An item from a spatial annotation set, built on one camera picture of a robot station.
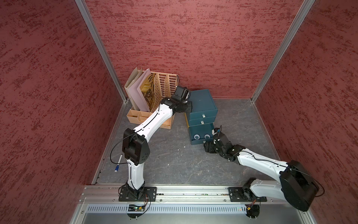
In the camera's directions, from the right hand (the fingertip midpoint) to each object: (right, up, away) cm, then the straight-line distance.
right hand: (208, 147), depth 87 cm
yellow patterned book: (-42, +38, +11) cm, 58 cm away
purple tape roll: (-7, +5, +10) cm, 13 cm away
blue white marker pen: (-57, -11, -4) cm, 59 cm away
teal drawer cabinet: (-4, +17, +5) cm, 18 cm away
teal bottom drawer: (-5, +7, +10) cm, 13 cm away
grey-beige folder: (-50, +48, +7) cm, 70 cm away
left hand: (-13, +25, -2) cm, 28 cm away
